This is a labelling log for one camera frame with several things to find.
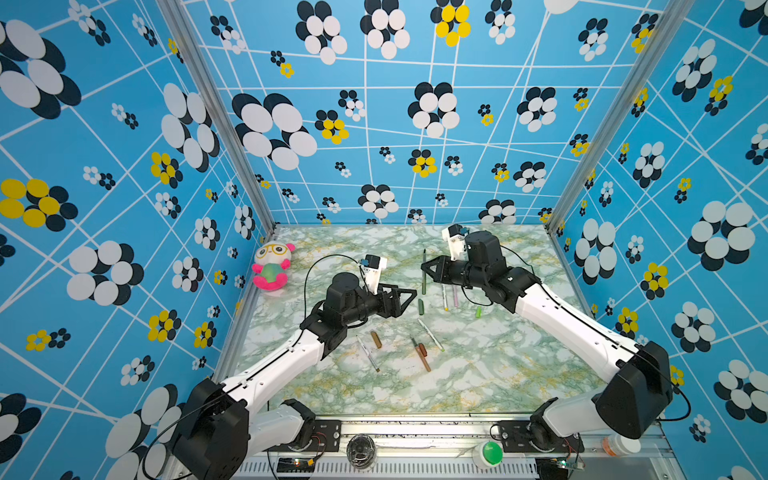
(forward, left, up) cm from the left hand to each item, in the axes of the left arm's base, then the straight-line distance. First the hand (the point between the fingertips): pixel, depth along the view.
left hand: (410, 291), depth 75 cm
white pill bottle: (-31, -47, -17) cm, 59 cm away
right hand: (+6, -3, +2) cm, 8 cm away
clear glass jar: (-33, +11, -12) cm, 36 cm away
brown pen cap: (-3, +9, -23) cm, 25 cm away
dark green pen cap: (+8, -5, -22) cm, 24 cm away
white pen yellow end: (+7, -13, -22) cm, 27 cm away
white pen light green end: (-2, -7, -23) cm, 24 cm away
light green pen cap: (+6, -24, -23) cm, 33 cm away
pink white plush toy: (+22, +46, -17) cm, 54 cm away
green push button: (-33, -16, -13) cm, 39 cm away
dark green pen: (+4, -4, +1) cm, 6 cm away
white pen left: (-8, +12, -22) cm, 26 cm away
